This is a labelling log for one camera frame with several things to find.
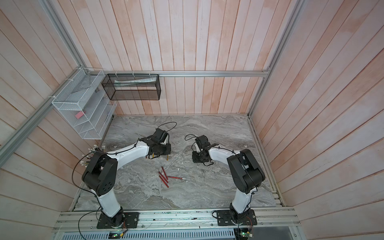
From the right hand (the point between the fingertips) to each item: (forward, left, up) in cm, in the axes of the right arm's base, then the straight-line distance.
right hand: (194, 158), depth 96 cm
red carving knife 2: (-13, +19, +1) cm, 23 cm away
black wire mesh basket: (+42, +45, +26) cm, 67 cm away
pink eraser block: (+11, +65, +30) cm, 72 cm away
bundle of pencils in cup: (-10, +59, +16) cm, 62 cm away
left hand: (+1, +16, +5) cm, 17 cm away
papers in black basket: (+31, +47, +36) cm, 67 cm away
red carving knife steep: (-11, +18, 0) cm, 21 cm away
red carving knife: (-13, +11, 0) cm, 17 cm away
